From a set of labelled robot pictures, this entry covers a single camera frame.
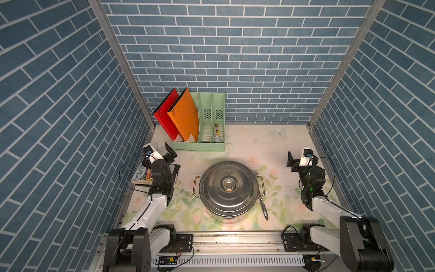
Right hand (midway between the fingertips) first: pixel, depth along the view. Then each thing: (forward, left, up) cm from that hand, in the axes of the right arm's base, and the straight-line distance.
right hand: (301, 152), depth 84 cm
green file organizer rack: (+34, +51, -3) cm, 61 cm away
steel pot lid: (-20, +35, -1) cm, 40 cm away
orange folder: (+17, +63, +6) cm, 65 cm away
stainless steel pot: (-32, +35, -2) cm, 48 cm away
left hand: (-6, +67, +6) cm, 68 cm away
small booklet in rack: (+28, +46, -16) cm, 57 cm away
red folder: (+10, +72, +10) cm, 73 cm away
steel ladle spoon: (-20, +18, -18) cm, 32 cm away
